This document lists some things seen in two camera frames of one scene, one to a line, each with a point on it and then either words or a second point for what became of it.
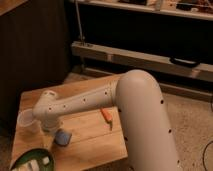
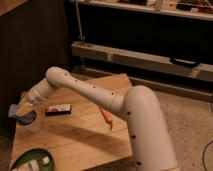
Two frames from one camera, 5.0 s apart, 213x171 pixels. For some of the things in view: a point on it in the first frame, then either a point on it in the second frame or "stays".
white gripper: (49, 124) → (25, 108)
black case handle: (185, 62) stays
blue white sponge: (61, 137) → (12, 110)
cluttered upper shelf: (190, 9) stays
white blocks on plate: (32, 165) stays
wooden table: (96, 134) stays
